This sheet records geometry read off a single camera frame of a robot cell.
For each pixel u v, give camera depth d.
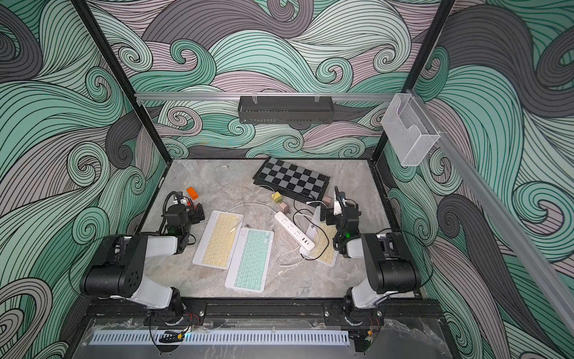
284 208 0.97
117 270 0.45
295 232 0.90
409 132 0.77
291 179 1.07
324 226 0.94
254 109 0.98
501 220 0.51
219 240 0.90
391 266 0.45
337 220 0.81
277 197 1.03
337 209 0.82
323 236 0.91
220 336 0.70
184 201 0.83
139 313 0.72
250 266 0.84
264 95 0.93
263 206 1.01
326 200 1.01
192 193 1.07
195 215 0.86
